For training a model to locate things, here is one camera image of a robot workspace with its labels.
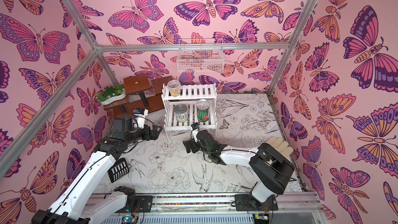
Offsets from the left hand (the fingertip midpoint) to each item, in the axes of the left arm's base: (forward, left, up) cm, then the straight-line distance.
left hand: (155, 124), depth 78 cm
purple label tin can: (+7, -12, -1) cm, 14 cm away
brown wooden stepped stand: (+29, +18, -8) cm, 35 cm away
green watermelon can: (+8, -24, +2) cm, 25 cm away
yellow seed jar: (+15, -9, +12) cm, 21 cm away
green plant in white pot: (+22, +31, +1) cm, 38 cm away
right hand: (-2, -15, -12) cm, 19 cm away
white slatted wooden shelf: (+16, -17, +6) cm, 24 cm away
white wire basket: (+52, -22, +7) cm, 57 cm away
